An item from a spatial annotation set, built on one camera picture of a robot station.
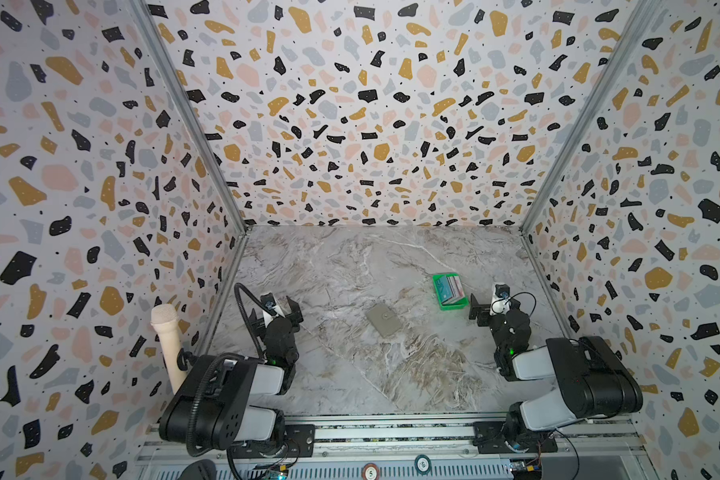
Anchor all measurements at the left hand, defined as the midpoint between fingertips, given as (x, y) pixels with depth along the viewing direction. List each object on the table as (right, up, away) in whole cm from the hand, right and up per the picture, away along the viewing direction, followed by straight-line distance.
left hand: (275, 299), depth 86 cm
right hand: (+64, +3, +4) cm, 64 cm away
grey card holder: (+32, -8, +9) cm, 34 cm away
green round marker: (+40, -37, -15) cm, 57 cm away
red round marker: (+28, -38, -16) cm, 49 cm away
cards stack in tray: (+54, +1, +14) cm, 56 cm away
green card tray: (+49, +5, +18) cm, 53 cm away
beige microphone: (-14, 0, -24) cm, 28 cm away
